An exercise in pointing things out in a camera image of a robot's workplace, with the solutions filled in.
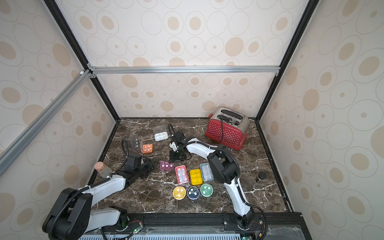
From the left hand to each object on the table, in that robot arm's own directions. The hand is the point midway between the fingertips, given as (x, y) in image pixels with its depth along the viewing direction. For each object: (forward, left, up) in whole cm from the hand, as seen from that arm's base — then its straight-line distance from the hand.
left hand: (160, 163), depth 89 cm
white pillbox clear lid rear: (+27, +5, -5) cm, 28 cm away
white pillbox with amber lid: (-6, -21, -4) cm, 22 cm away
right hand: (+5, -8, -4) cm, 10 cm away
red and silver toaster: (+19, -41, +12) cm, 46 cm away
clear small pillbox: (+18, +21, -6) cm, 28 cm away
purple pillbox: (+1, -2, -5) cm, 6 cm away
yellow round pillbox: (-15, -12, -5) cm, 20 cm away
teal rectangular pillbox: (-3, -27, -4) cm, 28 cm away
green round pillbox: (-14, -27, -4) cm, 31 cm away
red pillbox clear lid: (-4, -13, -5) cm, 14 cm away
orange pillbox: (+13, +12, -4) cm, 18 cm away
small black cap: (-9, -56, +5) cm, 57 cm away
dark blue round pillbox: (-15, -20, -5) cm, 25 cm away
